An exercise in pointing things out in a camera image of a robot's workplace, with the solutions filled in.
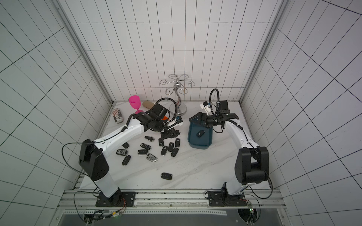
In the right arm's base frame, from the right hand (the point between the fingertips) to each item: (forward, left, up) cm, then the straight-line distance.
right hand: (194, 119), depth 81 cm
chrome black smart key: (-10, +31, -20) cm, 38 cm away
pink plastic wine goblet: (+17, +43, -4) cm, 47 cm away
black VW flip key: (+2, -5, -20) cm, 20 cm away
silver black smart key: (-17, +26, -20) cm, 37 cm away
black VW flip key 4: (-9, +15, -20) cm, 27 cm away
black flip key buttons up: (-12, +12, -20) cm, 27 cm away
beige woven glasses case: (+26, +38, -17) cm, 49 cm away
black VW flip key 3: (-12, +19, -20) cm, 30 cm away
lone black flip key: (-28, +15, -20) cm, 37 cm away
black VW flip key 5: (-4, +11, -20) cm, 23 cm away
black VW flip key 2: (-6, +22, -20) cm, 30 cm away
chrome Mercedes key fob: (-4, +30, -19) cm, 36 cm away
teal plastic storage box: (-4, -7, -22) cm, 23 cm away
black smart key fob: (-13, +33, -20) cm, 41 cm away
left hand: (-9, +13, -5) cm, 16 cm away
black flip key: (-20, +42, -19) cm, 50 cm away
